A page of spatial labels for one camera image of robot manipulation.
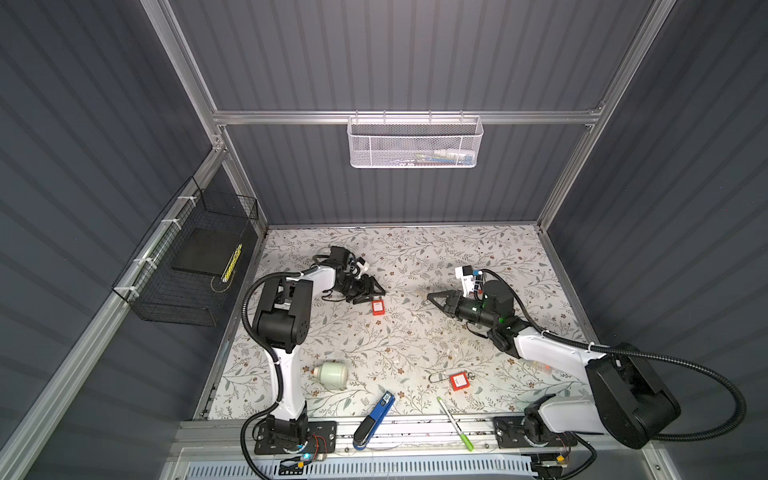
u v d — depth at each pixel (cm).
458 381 81
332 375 76
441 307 78
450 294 77
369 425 72
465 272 79
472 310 72
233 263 75
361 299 91
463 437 74
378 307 96
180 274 72
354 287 88
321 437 72
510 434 73
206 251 74
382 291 96
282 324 55
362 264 96
